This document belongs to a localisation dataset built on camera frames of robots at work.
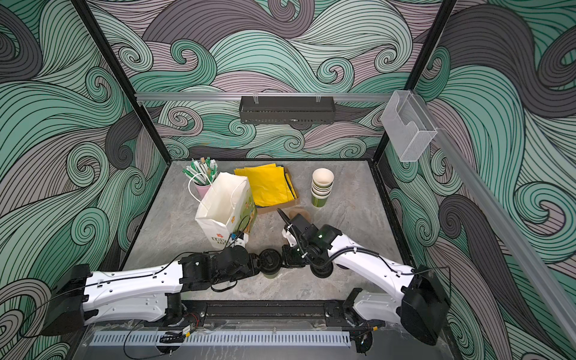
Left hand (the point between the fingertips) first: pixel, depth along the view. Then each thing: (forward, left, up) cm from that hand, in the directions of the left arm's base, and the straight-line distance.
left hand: (267, 265), depth 73 cm
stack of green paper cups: (+29, -20, +6) cm, 36 cm away
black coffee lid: (+1, -1, +1) cm, 2 cm away
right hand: (0, -5, -1) cm, 5 cm away
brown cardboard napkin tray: (+26, +5, -7) cm, 27 cm away
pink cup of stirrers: (+36, +30, +5) cm, 47 cm away
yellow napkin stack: (+40, +2, -6) cm, 40 cm away
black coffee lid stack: (+1, -20, -9) cm, 22 cm away
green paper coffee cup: (-1, -1, -10) cm, 10 cm away
